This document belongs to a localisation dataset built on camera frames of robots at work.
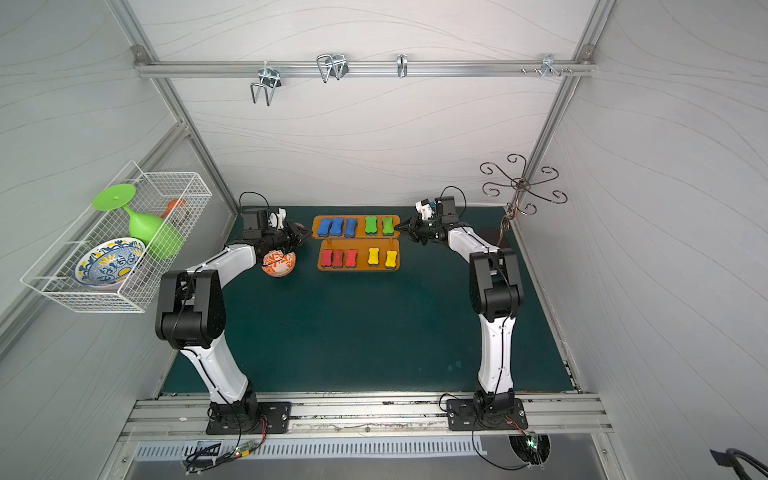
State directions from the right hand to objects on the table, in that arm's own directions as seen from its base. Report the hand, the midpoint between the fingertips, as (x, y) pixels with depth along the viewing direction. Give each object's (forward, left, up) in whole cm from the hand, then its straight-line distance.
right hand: (395, 226), depth 97 cm
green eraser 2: (-1, +2, +1) cm, 3 cm away
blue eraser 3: (-2, +14, +1) cm, 15 cm away
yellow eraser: (-5, +8, -11) cm, 14 cm away
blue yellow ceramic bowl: (-33, +58, +23) cm, 71 cm away
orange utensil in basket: (-11, +59, +19) cm, 63 cm away
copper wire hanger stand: (+2, -36, +17) cm, 40 cm away
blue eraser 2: (-3, +19, +2) cm, 19 cm away
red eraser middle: (-6, +20, -11) cm, 23 cm away
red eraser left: (-6, +24, -11) cm, 27 cm away
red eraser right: (-5, +15, -11) cm, 20 cm away
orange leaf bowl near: (-10, +40, -11) cm, 43 cm away
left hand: (-4, +26, +2) cm, 26 cm away
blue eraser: (-4, +23, +3) cm, 23 cm away
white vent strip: (-58, -15, -14) cm, 62 cm away
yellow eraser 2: (-6, +1, -11) cm, 12 cm away
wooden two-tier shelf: (+2, +14, -12) cm, 18 cm away
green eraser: (-1, +8, +1) cm, 8 cm away
